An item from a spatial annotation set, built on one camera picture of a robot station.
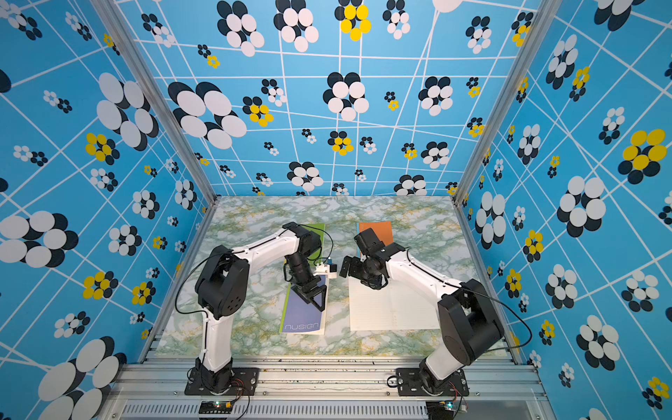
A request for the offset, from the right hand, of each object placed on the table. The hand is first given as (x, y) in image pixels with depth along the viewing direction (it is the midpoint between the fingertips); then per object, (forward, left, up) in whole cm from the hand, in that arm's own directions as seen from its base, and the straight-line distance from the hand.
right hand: (353, 276), depth 87 cm
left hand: (-9, +11, 0) cm, 15 cm away
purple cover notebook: (-12, +17, -7) cm, 22 cm away
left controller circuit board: (-36, +39, -10) cm, 54 cm away
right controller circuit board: (-35, -23, -9) cm, 43 cm away
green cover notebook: (+1, +11, +10) cm, 15 cm away
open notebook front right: (-8, -13, -8) cm, 17 cm away
